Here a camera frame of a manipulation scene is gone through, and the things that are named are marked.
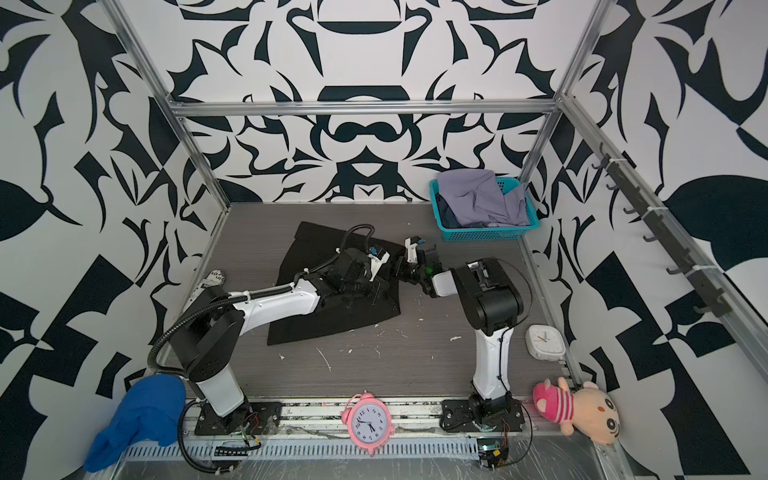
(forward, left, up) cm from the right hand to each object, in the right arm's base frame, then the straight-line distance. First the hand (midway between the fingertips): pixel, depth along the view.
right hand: (388, 263), depth 99 cm
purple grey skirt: (+28, -34, +2) cm, 44 cm away
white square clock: (-25, -43, -3) cm, 50 cm away
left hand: (-11, -1, +8) cm, 14 cm away
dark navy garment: (+15, -21, +4) cm, 26 cm away
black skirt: (+8, +27, -4) cm, 29 cm away
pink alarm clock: (-44, +5, -1) cm, 44 cm away
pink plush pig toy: (-43, -45, +3) cm, 62 cm away
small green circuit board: (-50, -24, -5) cm, 56 cm away
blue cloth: (-41, +58, +1) cm, 71 cm away
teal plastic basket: (+32, -45, +4) cm, 55 cm away
